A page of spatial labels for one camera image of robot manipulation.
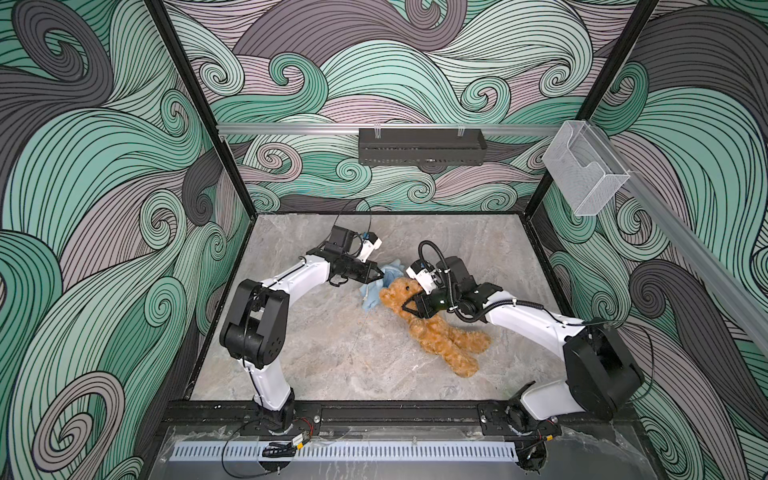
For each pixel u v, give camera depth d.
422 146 0.97
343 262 0.73
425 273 0.76
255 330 0.47
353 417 0.75
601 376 0.42
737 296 0.52
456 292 0.67
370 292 0.88
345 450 0.70
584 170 0.79
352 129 0.95
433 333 0.74
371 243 0.83
